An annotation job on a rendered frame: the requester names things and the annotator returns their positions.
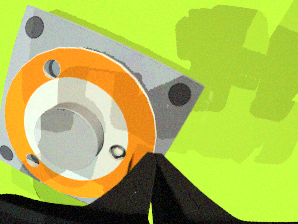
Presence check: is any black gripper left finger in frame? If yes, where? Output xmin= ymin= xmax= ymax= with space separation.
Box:
xmin=0 ymin=152 xmax=157 ymax=224

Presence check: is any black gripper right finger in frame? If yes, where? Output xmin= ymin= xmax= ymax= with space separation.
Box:
xmin=152 ymin=152 xmax=298 ymax=224

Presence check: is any orange and white round plate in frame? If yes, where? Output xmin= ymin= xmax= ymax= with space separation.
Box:
xmin=5 ymin=47 xmax=157 ymax=198

